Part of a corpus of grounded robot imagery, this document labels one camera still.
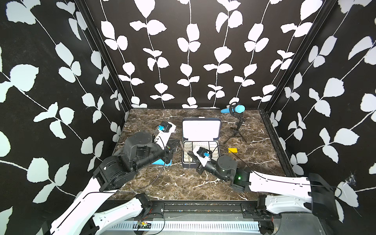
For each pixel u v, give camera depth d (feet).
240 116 3.82
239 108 2.81
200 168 1.91
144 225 2.34
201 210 2.46
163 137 1.51
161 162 2.88
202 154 1.75
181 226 2.30
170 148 1.59
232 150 3.15
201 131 3.03
